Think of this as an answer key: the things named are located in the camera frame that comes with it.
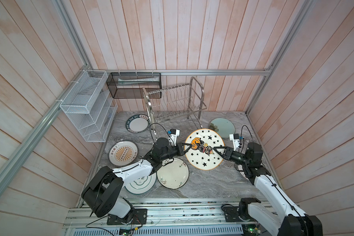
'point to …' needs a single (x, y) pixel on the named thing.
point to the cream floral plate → (174, 175)
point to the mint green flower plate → (225, 127)
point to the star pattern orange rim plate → (201, 156)
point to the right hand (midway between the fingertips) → (214, 148)
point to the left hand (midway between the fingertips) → (192, 148)
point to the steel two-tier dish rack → (175, 103)
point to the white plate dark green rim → (137, 123)
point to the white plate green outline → (141, 186)
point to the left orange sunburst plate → (123, 153)
